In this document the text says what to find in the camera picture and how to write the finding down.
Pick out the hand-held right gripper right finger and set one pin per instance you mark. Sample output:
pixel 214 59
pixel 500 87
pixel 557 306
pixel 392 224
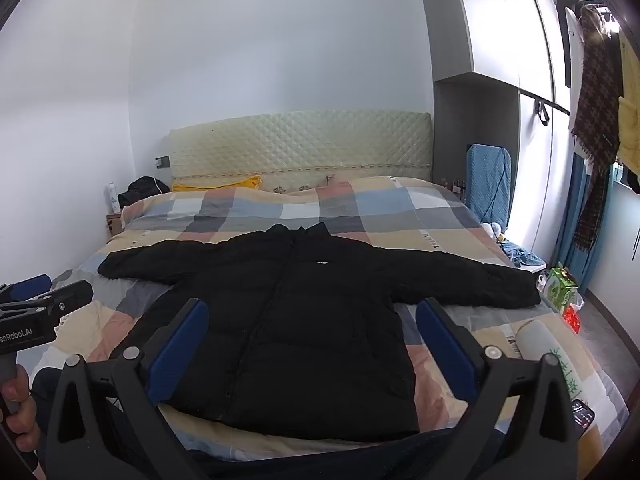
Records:
pixel 445 345

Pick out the yellow hanging garment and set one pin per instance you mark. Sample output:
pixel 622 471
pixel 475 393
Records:
pixel 630 125

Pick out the black smartphone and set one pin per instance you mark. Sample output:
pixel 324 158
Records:
pixel 583 414

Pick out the green packet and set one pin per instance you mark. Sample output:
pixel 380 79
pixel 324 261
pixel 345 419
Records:
pixel 560 287

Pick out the checkered bed quilt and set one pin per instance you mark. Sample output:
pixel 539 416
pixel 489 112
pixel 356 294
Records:
pixel 390 210

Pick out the red plastic bag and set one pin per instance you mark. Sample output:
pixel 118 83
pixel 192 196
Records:
pixel 572 319

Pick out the black puffer jacket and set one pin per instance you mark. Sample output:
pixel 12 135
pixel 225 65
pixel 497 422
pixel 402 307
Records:
pixel 310 320

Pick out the person's left hand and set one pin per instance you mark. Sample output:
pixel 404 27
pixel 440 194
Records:
pixel 16 397

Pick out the white wardrobe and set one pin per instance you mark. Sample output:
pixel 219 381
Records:
pixel 500 20

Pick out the black door hook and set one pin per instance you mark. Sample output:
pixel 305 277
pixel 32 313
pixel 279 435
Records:
pixel 542 112

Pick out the white spray bottle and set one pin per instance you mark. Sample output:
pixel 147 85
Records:
pixel 113 199

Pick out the brown plaid scarf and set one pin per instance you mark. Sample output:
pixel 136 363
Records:
pixel 595 110

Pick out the black wall socket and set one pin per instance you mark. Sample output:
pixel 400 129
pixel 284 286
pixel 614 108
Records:
pixel 162 162

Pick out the row of small bottles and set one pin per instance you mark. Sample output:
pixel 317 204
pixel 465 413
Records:
pixel 454 186

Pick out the black bag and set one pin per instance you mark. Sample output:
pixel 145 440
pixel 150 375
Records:
pixel 142 189

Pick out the blue towel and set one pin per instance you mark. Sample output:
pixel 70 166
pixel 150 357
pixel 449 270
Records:
pixel 487 180

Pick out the white roll green print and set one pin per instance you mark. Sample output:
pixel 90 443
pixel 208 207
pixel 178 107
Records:
pixel 545 355

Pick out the cream quilted headboard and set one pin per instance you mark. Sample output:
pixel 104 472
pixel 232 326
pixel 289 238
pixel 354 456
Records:
pixel 300 145

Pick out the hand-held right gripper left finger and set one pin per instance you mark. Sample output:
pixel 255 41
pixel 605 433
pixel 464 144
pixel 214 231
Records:
pixel 180 340

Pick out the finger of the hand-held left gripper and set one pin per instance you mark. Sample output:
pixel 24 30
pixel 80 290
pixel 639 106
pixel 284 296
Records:
pixel 30 285
pixel 67 297

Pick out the person's dark clothing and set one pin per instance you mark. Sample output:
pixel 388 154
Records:
pixel 325 460

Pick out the crumpled blue cloth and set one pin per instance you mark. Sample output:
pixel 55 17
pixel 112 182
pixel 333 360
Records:
pixel 520 254

